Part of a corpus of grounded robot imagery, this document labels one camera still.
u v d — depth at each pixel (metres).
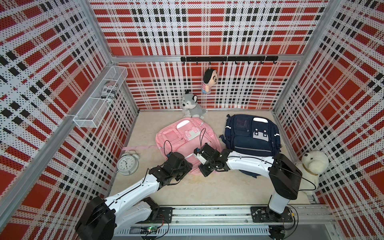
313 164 0.72
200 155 0.69
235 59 0.90
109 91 0.73
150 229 0.69
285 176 0.46
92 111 0.91
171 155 0.64
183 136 0.99
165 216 0.74
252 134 1.01
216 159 0.64
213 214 0.75
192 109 1.06
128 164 0.88
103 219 0.39
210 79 0.91
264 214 0.73
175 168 0.65
